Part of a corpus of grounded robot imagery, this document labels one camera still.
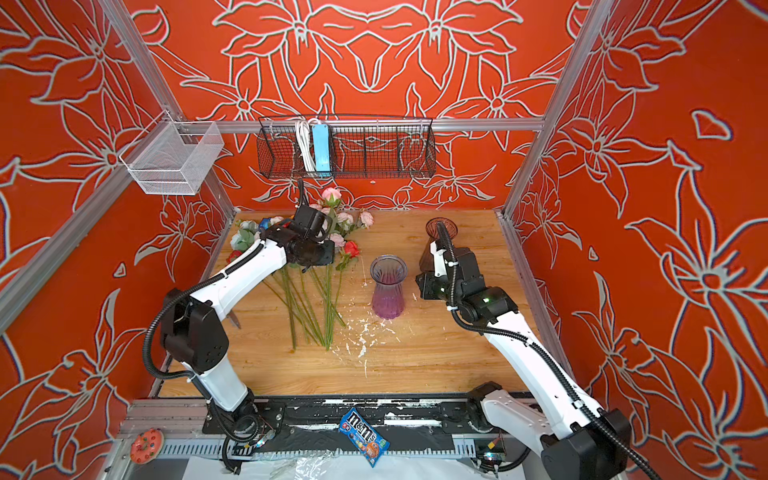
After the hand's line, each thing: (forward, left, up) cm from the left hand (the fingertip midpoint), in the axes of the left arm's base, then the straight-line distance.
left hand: (332, 254), depth 88 cm
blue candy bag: (-44, -15, -15) cm, 49 cm away
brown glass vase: (+5, -30, -8) cm, 31 cm away
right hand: (-10, -25, +6) cm, 28 cm away
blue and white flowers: (+15, +34, -9) cm, 39 cm away
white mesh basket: (+21, +52, +18) cm, 59 cm away
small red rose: (+11, -3, -11) cm, 16 cm away
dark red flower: (+5, +37, -10) cm, 38 cm away
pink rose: (+18, +2, +9) cm, 20 cm away
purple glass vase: (-7, -17, +2) cm, 19 cm away
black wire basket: (+35, 0, +15) cm, 38 cm away
